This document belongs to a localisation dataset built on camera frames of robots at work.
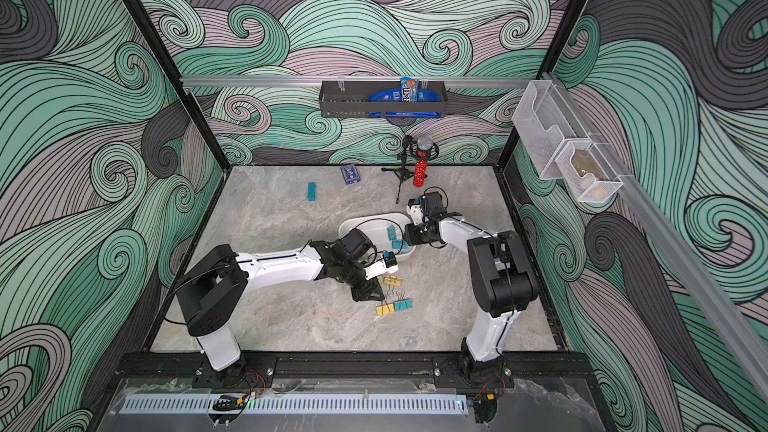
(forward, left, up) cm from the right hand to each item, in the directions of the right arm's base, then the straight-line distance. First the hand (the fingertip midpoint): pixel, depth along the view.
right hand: (414, 235), depth 97 cm
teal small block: (+22, +38, -2) cm, 44 cm away
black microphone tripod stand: (+25, +3, +4) cm, 26 cm away
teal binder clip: (-22, +5, -1) cm, 23 cm away
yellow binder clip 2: (-24, +10, -1) cm, 26 cm away
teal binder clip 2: (0, +7, -1) cm, 7 cm away
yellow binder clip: (-16, +7, 0) cm, 17 cm away
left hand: (-20, +11, +4) cm, 23 cm away
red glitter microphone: (+18, -3, +23) cm, 30 cm away
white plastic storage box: (+3, +9, -2) cm, 10 cm away
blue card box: (+29, +23, -1) cm, 37 cm away
